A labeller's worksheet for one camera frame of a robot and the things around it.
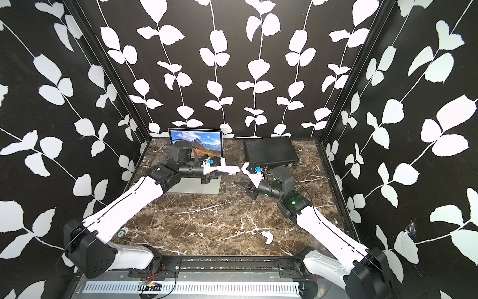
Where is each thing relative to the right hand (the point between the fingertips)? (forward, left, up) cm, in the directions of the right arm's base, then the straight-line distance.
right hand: (236, 175), depth 70 cm
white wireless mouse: (+1, +2, +1) cm, 3 cm away
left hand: (+4, +4, +1) cm, 6 cm away
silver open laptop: (+31, +19, -14) cm, 39 cm away
